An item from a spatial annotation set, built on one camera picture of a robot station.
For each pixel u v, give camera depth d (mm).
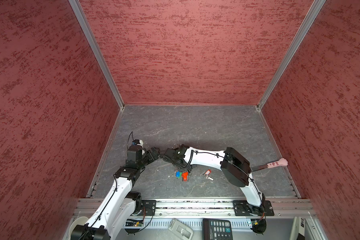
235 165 542
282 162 875
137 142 756
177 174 852
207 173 852
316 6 708
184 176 844
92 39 827
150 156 740
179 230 666
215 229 668
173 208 756
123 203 599
